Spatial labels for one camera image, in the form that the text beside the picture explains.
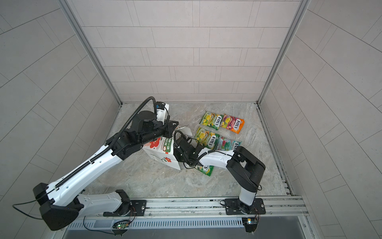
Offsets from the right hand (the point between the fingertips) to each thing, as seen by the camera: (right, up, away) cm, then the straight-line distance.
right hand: (171, 158), depth 83 cm
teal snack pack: (+32, +6, +7) cm, 33 cm away
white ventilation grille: (+17, -25, -15) cm, 34 cm away
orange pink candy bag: (+39, +19, +18) cm, 47 cm away
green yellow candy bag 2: (+22, +9, +10) cm, 26 cm away
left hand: (+9, +21, -19) cm, 30 cm away
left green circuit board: (-18, -24, -19) cm, 36 cm away
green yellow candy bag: (+25, +21, +19) cm, 38 cm away
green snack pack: (+20, -6, -1) cm, 21 cm away
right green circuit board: (+40, -26, -16) cm, 50 cm away
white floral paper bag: (-2, +8, -11) cm, 14 cm away
